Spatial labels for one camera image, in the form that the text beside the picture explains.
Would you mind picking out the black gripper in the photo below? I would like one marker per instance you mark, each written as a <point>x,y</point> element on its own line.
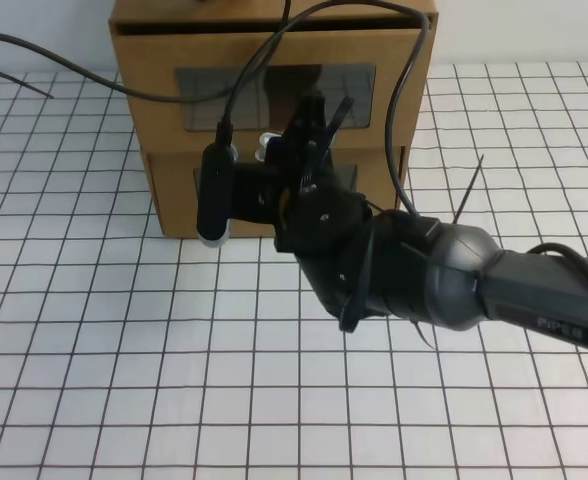
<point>314,216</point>

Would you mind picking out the thin black cable tie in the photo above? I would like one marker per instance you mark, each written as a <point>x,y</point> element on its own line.
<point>25,85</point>

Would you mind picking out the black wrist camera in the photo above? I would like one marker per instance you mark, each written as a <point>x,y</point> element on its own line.
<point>215,194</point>

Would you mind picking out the brown cardboard shoebox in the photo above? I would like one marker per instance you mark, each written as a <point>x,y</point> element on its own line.
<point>172,184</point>
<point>191,52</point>

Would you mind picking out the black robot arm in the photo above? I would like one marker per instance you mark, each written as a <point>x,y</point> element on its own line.
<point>362,263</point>

